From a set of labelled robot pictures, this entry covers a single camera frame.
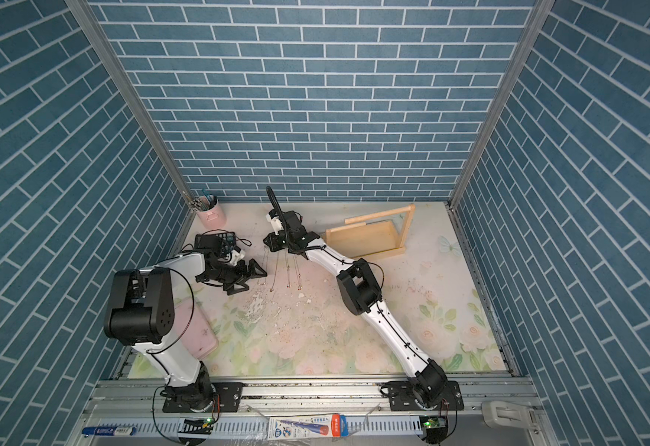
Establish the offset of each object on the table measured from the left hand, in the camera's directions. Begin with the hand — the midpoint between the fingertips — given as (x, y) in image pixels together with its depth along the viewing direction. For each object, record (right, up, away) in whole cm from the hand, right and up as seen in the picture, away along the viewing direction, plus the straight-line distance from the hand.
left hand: (262, 279), depth 93 cm
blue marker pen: (-31, -33, -25) cm, 52 cm away
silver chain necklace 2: (-2, +5, +9) cm, 11 cm away
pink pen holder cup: (-23, +21, +14) cm, 34 cm away
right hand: (-2, +12, +10) cm, 16 cm away
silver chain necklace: (+3, +1, +6) cm, 7 cm away
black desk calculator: (-10, +13, -8) cm, 18 cm away
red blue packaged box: (+18, -33, -24) cm, 44 cm away
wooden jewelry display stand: (+40, +14, +16) cm, 45 cm away
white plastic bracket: (+68, -30, -24) cm, 78 cm away
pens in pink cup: (-27, +28, +15) cm, 42 cm away
